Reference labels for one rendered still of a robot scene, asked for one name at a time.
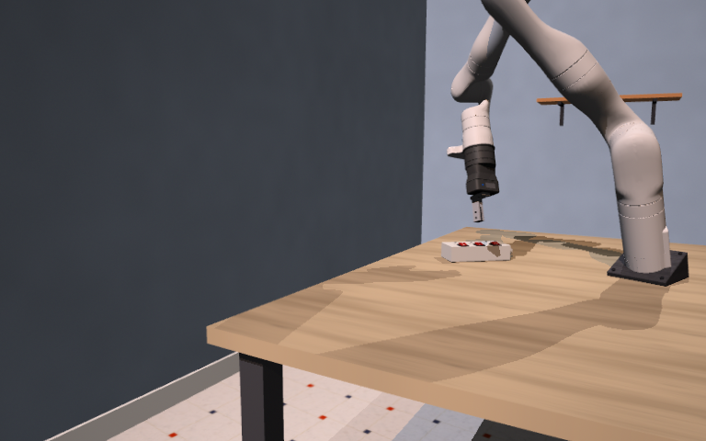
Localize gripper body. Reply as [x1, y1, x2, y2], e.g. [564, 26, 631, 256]
[447, 126, 499, 197]

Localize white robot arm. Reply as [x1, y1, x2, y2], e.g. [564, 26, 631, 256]
[451, 0, 671, 273]

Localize white power strip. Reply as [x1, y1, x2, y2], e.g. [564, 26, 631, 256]
[441, 241, 512, 262]

